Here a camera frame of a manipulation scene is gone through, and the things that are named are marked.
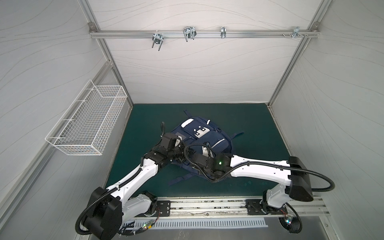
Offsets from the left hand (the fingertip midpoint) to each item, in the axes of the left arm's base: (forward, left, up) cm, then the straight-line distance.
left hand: (198, 148), depth 78 cm
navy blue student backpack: (+14, +5, -8) cm, 17 cm away
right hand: (-6, -3, -3) cm, 7 cm away
